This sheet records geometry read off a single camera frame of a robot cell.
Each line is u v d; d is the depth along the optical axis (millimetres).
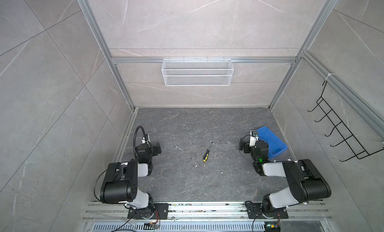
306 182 455
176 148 977
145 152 701
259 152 703
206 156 903
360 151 582
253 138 800
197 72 1002
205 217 730
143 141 812
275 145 973
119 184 445
